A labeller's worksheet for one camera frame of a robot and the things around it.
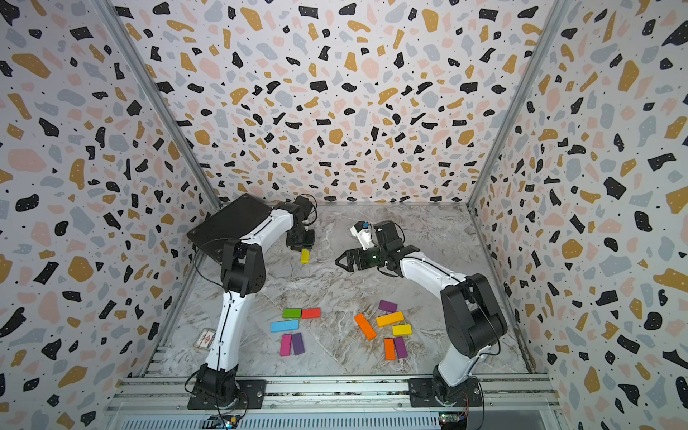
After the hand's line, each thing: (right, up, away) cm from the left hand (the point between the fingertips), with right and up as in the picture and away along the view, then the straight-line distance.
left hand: (311, 247), depth 105 cm
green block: (-4, -21, -15) cm, 26 cm away
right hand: (+15, -3, -18) cm, 24 cm away
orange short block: (+28, -30, -23) cm, 47 cm away
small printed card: (-28, -26, -24) cm, 45 cm away
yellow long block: (-2, -4, -2) cm, 5 cm away
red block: (+3, -21, -16) cm, 27 cm away
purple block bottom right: (+32, -29, -23) cm, 49 cm away
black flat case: (-36, +9, +7) cm, 38 cm away
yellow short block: (+33, -25, -19) cm, 46 cm away
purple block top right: (+29, -20, -14) cm, 37 cm away
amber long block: (+29, -23, -17) cm, 41 cm away
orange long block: (+21, -24, -19) cm, 38 cm away
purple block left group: (0, -28, -22) cm, 36 cm away
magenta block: (-3, -29, -23) cm, 37 cm away
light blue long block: (-5, -24, -20) cm, 31 cm away
